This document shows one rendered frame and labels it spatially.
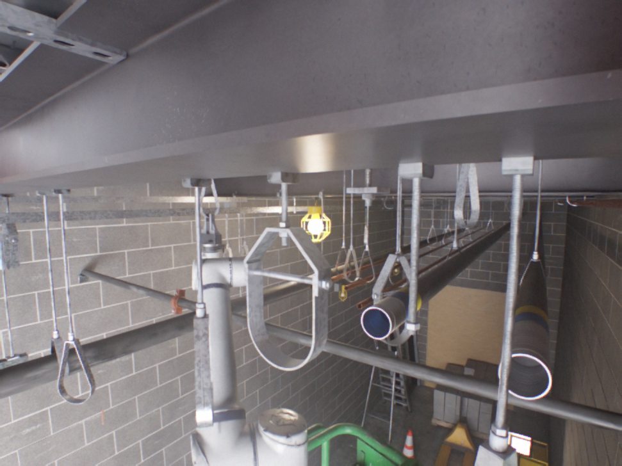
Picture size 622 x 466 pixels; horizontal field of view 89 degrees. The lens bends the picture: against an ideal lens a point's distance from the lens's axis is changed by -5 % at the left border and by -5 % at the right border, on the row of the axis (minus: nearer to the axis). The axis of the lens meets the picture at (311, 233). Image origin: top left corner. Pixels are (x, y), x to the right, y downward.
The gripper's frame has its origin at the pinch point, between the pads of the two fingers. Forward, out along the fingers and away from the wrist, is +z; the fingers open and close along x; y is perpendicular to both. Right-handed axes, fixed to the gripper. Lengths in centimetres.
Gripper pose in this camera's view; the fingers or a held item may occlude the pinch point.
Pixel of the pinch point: (209, 217)
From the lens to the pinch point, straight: 177.0
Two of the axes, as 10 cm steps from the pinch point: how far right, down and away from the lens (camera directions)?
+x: -8.2, -0.5, 5.7
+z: 0.0, -10.0, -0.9
